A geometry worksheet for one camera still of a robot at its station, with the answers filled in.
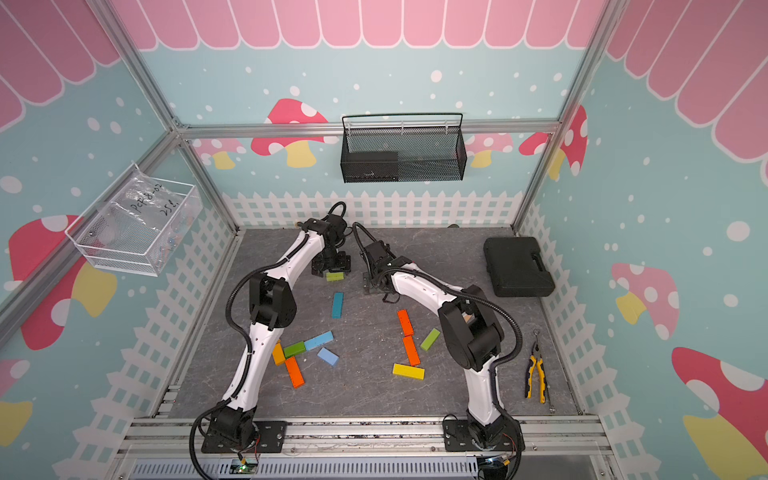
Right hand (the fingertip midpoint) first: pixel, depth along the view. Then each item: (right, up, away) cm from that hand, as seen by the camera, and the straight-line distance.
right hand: (381, 283), depth 95 cm
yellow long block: (+8, -24, -10) cm, 28 cm away
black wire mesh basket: (+7, +41, -1) cm, 42 cm away
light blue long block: (-19, -17, -5) cm, 26 cm away
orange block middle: (+10, -20, -8) cm, 24 cm away
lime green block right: (+15, -17, -5) cm, 23 cm away
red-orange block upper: (+8, -13, -1) cm, 15 cm away
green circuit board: (-32, -43, -23) cm, 58 cm away
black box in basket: (-3, +36, -4) cm, 37 cm away
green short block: (-26, -19, -6) cm, 33 cm away
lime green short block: (-16, +2, +8) cm, 18 cm away
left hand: (-16, +2, +8) cm, 18 cm away
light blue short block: (-15, -21, -8) cm, 27 cm away
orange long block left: (-24, -25, -10) cm, 36 cm away
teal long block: (-15, -8, +3) cm, 17 cm away
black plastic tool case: (+46, +5, +7) cm, 47 cm away
